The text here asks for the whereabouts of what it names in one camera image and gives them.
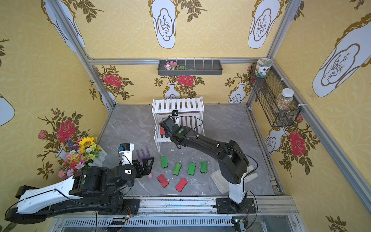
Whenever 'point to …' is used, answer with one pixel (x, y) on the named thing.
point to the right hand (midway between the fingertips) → (175, 124)
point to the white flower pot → (98, 162)
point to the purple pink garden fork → (144, 156)
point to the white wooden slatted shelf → (188, 112)
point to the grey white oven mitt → (223, 186)
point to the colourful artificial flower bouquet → (82, 152)
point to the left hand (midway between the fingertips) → (144, 159)
